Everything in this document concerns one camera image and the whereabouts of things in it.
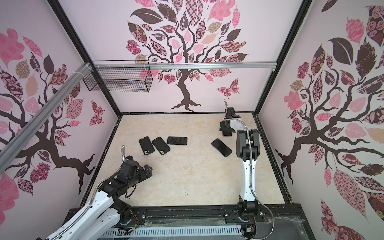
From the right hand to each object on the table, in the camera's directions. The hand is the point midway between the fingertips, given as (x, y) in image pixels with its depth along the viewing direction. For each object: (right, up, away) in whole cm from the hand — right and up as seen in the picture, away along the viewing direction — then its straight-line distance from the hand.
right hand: (227, 126), depth 110 cm
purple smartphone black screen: (-1, -5, -4) cm, 7 cm away
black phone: (-6, -15, -10) cm, 19 cm away
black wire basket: (-88, +38, +11) cm, 97 cm away
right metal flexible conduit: (0, -19, -47) cm, 51 cm away
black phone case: (-58, -14, -9) cm, 60 cm away
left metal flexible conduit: (-60, -25, -59) cm, 88 cm away
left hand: (-52, -27, -28) cm, 65 cm away
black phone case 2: (-48, -14, -10) cm, 51 cm away
